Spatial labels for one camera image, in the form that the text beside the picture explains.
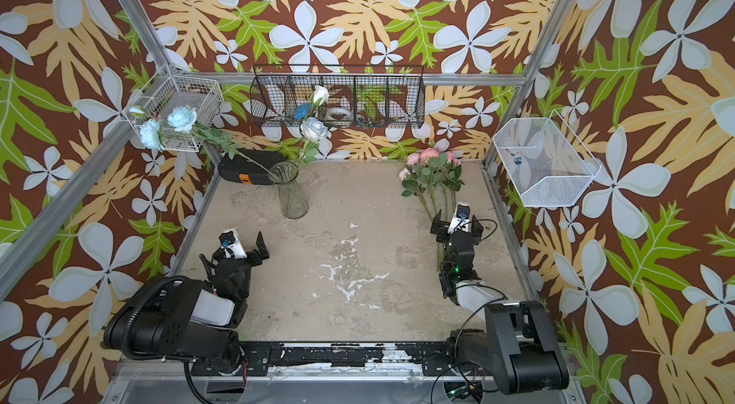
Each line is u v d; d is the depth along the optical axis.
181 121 0.66
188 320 0.49
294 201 0.96
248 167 0.82
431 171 1.05
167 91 0.88
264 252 0.82
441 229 0.78
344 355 0.76
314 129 0.74
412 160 1.10
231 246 0.74
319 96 0.81
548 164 0.84
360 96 0.97
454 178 1.08
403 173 1.11
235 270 0.68
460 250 0.64
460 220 0.72
